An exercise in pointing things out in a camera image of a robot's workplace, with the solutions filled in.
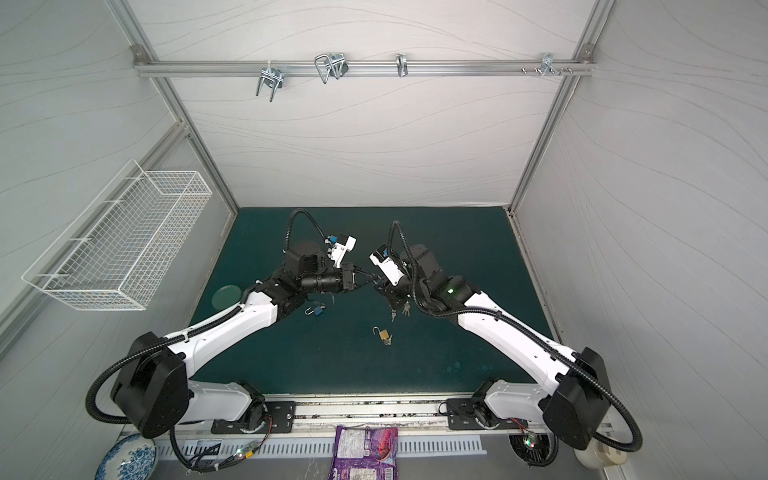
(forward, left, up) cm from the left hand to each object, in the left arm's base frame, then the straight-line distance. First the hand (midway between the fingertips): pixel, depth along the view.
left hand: (381, 274), depth 73 cm
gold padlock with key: (-7, -1, -23) cm, 24 cm away
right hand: (+2, -1, -2) cm, 3 cm away
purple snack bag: (-35, +2, -21) cm, 41 cm away
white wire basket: (0, +61, +8) cm, 62 cm away
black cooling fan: (-33, -39, -26) cm, 57 cm away
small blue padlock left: (0, +20, -22) cm, 30 cm away
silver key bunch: (0, -3, -23) cm, 23 cm away
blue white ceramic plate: (-37, +56, -22) cm, 71 cm away
